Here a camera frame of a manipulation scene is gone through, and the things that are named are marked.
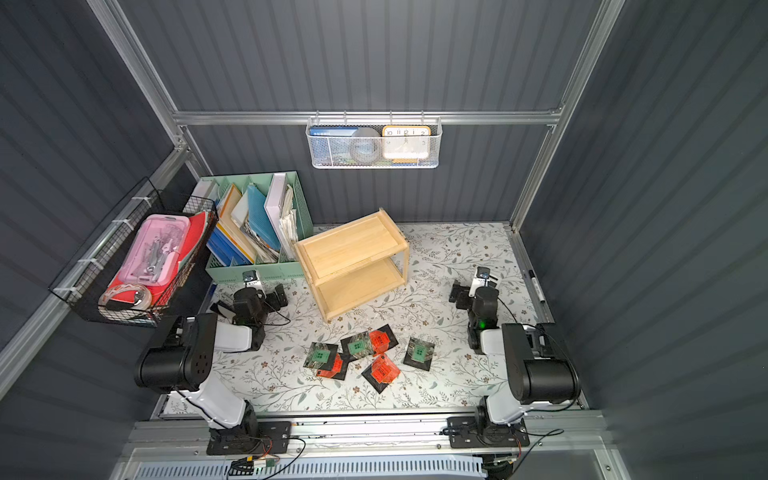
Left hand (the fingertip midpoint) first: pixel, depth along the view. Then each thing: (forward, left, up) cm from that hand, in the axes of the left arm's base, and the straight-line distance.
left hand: (263, 288), depth 95 cm
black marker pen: (+6, -94, -9) cm, 95 cm away
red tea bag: (-24, -25, -6) cm, 35 cm away
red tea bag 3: (-25, -38, -6) cm, 46 cm away
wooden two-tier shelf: (-2, -31, +15) cm, 35 cm away
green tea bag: (-20, -19, -5) cm, 29 cm away
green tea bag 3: (-20, -50, -5) cm, 54 cm away
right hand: (-1, -69, +3) cm, 69 cm away
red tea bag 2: (-15, -39, -6) cm, 42 cm away
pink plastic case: (-7, +17, +25) cm, 31 cm away
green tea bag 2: (-17, -32, -6) cm, 37 cm away
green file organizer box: (+16, 0, +15) cm, 21 cm away
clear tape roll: (-19, +14, +23) cm, 33 cm away
